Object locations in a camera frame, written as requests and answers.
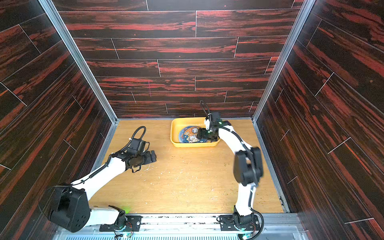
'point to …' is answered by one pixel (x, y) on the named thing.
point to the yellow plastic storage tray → (177, 123)
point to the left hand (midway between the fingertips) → (151, 157)
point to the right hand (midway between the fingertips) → (206, 135)
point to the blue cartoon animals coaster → (189, 135)
